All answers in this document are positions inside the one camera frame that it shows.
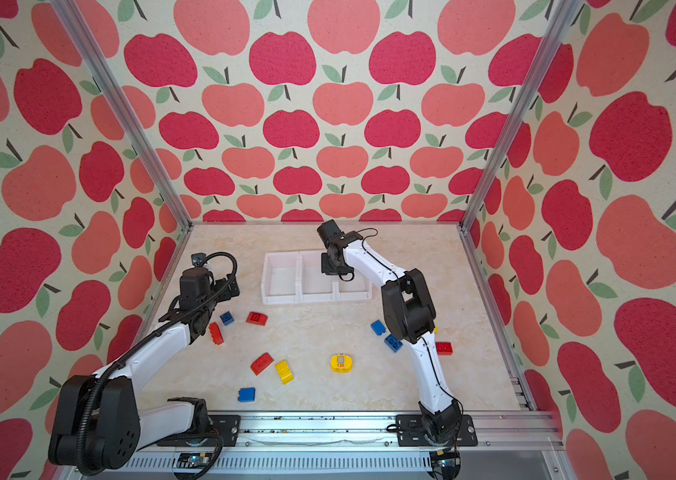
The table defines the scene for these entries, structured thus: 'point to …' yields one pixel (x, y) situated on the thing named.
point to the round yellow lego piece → (343, 367)
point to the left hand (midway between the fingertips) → (224, 279)
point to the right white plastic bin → (357, 289)
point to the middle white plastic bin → (311, 285)
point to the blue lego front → (247, 394)
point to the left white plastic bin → (281, 278)
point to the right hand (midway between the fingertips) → (337, 267)
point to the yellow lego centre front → (284, 372)
